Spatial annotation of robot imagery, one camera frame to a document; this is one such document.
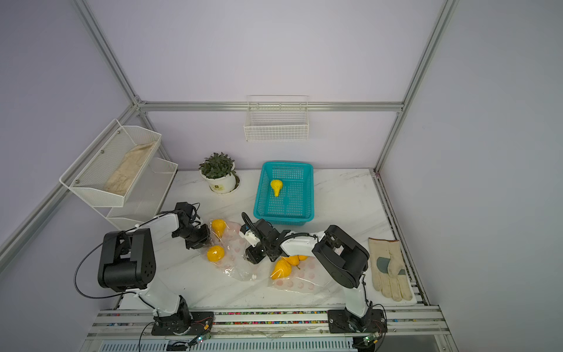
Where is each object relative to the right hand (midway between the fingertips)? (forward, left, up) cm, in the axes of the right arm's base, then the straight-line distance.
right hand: (251, 254), depth 89 cm
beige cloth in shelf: (+17, +43, +30) cm, 55 cm away
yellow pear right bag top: (-2, -21, +1) cm, 21 cm away
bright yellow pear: (+34, -10, +5) cm, 36 cm away
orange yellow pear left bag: (+11, +14, +5) cm, 19 cm away
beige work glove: (-8, -55, 0) cm, 55 cm away
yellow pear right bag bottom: (-8, -13, +5) cm, 16 cm away
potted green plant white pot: (+32, +15, +18) cm, 39 cm away
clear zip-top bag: (+1, +10, +2) cm, 11 cm away
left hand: (+5, +18, 0) cm, 18 cm away
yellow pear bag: (-1, +14, +4) cm, 14 cm away
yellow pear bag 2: (-4, -17, +3) cm, 18 cm away
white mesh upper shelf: (+19, +49, +32) cm, 61 cm away
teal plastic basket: (+33, -14, -1) cm, 36 cm away
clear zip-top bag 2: (-7, -21, -1) cm, 23 cm away
